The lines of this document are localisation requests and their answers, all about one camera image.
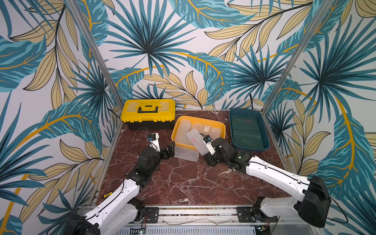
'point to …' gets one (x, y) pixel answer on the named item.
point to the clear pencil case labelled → (206, 129)
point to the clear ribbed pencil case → (185, 153)
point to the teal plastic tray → (248, 130)
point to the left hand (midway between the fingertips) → (167, 144)
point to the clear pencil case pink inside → (198, 142)
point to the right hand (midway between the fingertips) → (208, 152)
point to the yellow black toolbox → (149, 114)
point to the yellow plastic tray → (214, 127)
